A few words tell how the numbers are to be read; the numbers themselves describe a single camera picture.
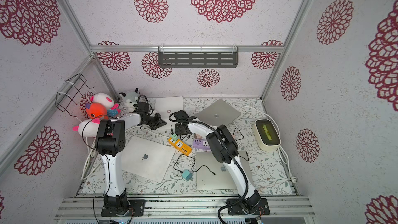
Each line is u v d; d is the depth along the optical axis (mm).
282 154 952
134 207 742
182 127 760
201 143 927
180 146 922
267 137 925
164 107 1240
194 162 897
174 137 914
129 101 947
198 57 968
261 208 727
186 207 749
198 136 970
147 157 898
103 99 947
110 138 587
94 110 872
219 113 1132
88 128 793
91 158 881
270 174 852
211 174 839
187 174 820
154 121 962
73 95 781
